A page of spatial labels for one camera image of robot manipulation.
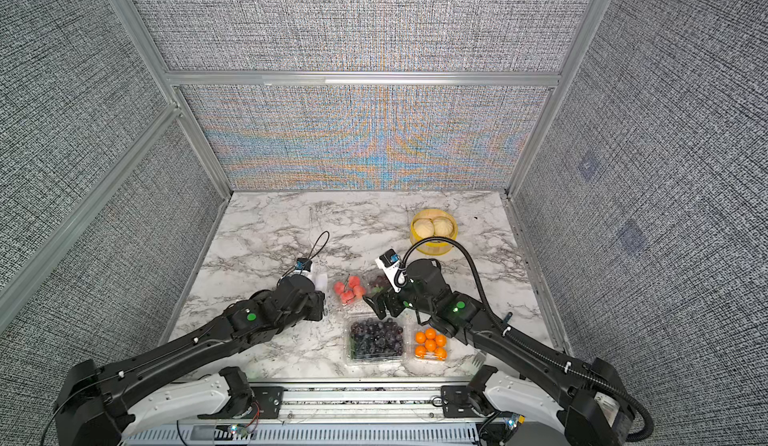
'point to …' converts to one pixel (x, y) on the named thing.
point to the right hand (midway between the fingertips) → (377, 279)
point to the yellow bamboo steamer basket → (434, 247)
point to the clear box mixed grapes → (375, 281)
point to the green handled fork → (479, 359)
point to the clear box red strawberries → (346, 291)
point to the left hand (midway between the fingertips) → (330, 295)
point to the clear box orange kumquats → (430, 344)
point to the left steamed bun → (424, 227)
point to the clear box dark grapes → (373, 341)
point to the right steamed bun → (442, 226)
